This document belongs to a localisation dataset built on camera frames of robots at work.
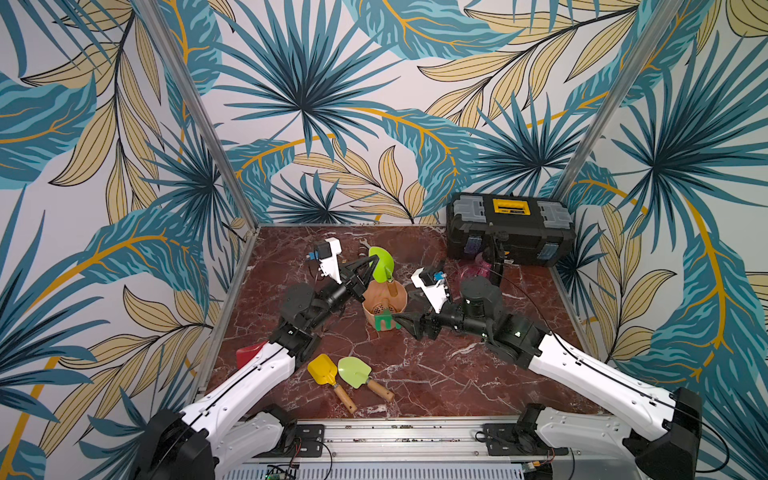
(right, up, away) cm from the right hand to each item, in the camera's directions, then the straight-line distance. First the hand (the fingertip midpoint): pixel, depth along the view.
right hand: (389, 324), depth 65 cm
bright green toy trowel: (-1, +12, +4) cm, 12 cm away
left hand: (-2, +14, +2) cm, 14 cm away
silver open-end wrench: (-8, +20, +49) cm, 54 cm away
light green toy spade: (-9, -18, +19) cm, 28 cm away
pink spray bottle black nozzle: (+28, +13, +23) cm, 38 cm away
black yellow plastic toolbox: (+49, +23, +32) cm, 62 cm away
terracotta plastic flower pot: (-3, +1, +32) cm, 32 cm away
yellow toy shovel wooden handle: (-18, -17, +19) cm, 31 cm away
